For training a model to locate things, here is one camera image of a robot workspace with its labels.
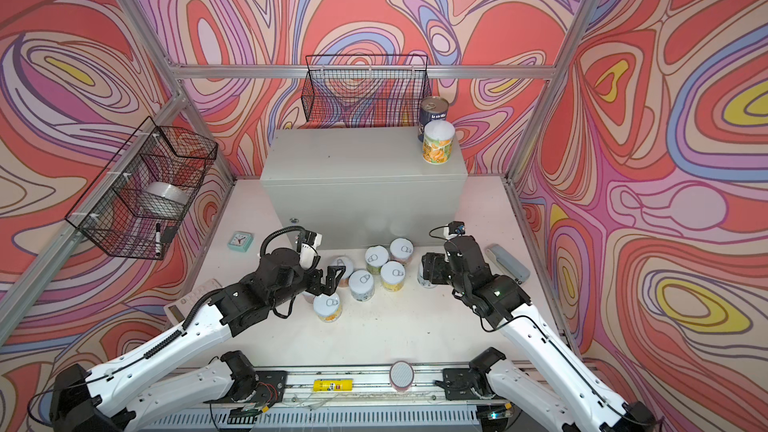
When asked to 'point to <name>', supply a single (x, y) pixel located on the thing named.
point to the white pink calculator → (177, 311)
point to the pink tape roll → (401, 376)
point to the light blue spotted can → (426, 283)
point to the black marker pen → (159, 245)
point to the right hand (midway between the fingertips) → (438, 265)
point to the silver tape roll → (168, 191)
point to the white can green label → (375, 257)
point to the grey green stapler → (520, 272)
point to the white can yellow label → (392, 275)
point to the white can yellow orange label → (327, 308)
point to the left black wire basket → (141, 203)
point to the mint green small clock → (240, 241)
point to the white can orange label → (343, 261)
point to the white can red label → (401, 250)
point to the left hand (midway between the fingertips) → (335, 263)
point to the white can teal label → (361, 284)
